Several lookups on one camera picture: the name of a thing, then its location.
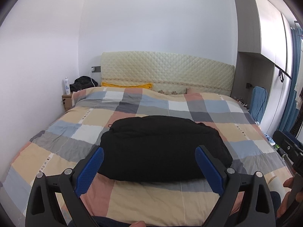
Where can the grey wall socket panel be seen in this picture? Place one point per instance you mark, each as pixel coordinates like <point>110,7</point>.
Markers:
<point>96,69</point>

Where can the plaid patchwork duvet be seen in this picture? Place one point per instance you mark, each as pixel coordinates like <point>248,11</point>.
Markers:
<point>71,137</point>

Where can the yellow pillow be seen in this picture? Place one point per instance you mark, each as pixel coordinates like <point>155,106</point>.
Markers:
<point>144,86</point>

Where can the white spray bottle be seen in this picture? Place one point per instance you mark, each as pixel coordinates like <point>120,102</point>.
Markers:
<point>67,86</point>

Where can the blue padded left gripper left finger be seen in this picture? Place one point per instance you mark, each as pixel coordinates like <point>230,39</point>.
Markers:
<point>86,169</point>

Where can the floral beige pillow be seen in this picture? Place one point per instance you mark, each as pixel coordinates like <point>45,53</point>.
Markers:
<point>169,89</point>

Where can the person's right hand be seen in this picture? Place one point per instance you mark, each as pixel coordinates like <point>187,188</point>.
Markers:
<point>283,207</point>

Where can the black clothes pile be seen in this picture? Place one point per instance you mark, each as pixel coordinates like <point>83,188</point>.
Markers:
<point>83,82</point>

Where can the person's left hand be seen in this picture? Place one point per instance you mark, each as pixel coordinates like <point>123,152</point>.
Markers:
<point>138,224</point>

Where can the cream quilted headboard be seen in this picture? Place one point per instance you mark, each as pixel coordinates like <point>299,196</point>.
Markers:
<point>141,67</point>

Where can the wooden nightstand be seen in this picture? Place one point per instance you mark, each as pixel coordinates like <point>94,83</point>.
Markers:
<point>67,101</point>

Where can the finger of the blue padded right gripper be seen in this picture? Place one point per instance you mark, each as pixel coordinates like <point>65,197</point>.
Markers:
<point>292,137</point>

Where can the blue cloth on chair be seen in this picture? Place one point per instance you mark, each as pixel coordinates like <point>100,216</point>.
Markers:
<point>258,103</point>

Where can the grey overhead wall cabinet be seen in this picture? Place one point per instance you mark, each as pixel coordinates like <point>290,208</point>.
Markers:
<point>264,57</point>

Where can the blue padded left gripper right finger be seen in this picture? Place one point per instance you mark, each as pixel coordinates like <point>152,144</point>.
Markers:
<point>212,169</point>

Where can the large black jacket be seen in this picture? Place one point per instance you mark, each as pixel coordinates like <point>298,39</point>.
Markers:
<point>158,149</point>

